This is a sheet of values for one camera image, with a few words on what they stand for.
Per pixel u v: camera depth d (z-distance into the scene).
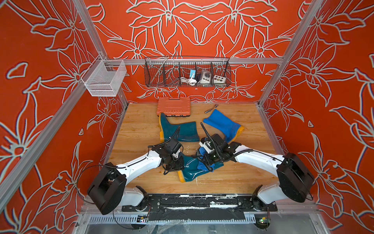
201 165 0.81
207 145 0.72
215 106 1.17
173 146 0.67
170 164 0.70
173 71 1.01
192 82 0.86
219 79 0.94
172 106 1.14
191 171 0.80
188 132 1.04
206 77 0.91
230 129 1.03
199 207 0.73
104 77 0.94
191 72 0.83
